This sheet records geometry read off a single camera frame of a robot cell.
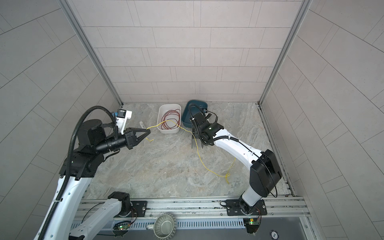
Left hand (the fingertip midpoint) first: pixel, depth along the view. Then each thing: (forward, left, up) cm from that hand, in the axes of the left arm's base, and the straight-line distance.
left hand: (151, 133), depth 58 cm
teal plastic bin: (+42, -15, -35) cm, 57 cm away
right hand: (+16, -19, -21) cm, 33 cm away
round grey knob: (-28, -3, -34) cm, 44 cm away
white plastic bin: (+39, +8, -31) cm, 50 cm away
